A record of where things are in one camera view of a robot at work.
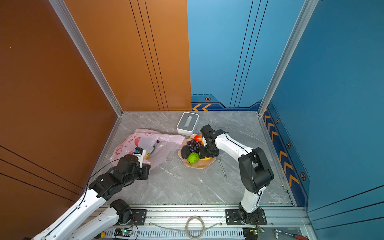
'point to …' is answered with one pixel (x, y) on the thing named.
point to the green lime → (193, 158)
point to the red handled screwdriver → (299, 237)
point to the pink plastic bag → (145, 139)
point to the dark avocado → (185, 151)
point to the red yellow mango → (198, 138)
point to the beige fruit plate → (201, 163)
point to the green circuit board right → (257, 231)
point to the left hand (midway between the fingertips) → (152, 164)
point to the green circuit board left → (123, 232)
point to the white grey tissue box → (187, 124)
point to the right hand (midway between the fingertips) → (205, 155)
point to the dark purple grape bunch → (194, 146)
